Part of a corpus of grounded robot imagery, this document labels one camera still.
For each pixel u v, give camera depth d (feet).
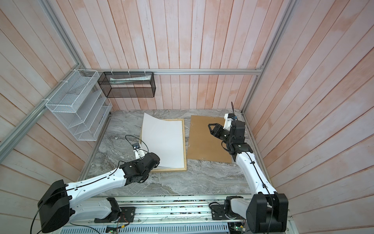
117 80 2.96
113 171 1.74
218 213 2.40
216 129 2.30
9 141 1.71
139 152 2.30
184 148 3.20
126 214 2.40
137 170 1.95
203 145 3.43
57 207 1.31
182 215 2.45
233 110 4.03
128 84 2.99
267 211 1.30
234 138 2.00
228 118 2.38
